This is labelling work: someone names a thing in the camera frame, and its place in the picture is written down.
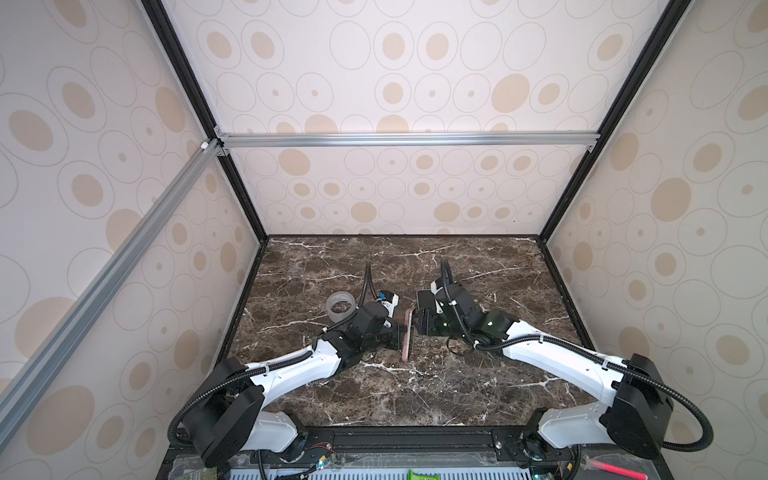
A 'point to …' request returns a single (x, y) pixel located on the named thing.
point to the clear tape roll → (336, 297)
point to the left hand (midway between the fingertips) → (418, 331)
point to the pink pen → (619, 470)
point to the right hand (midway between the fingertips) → (429, 316)
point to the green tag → (416, 476)
